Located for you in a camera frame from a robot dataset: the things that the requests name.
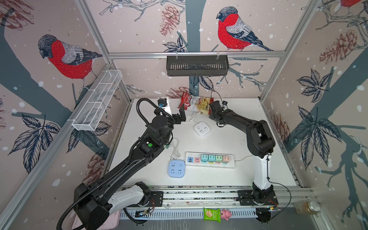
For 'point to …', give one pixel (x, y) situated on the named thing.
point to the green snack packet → (212, 215)
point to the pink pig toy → (225, 213)
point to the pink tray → (113, 222)
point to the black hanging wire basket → (197, 65)
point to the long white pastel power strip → (193, 159)
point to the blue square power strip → (176, 168)
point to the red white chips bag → (197, 104)
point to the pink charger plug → (226, 159)
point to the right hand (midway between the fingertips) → (216, 117)
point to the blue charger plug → (204, 157)
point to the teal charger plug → (212, 158)
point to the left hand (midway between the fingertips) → (174, 103)
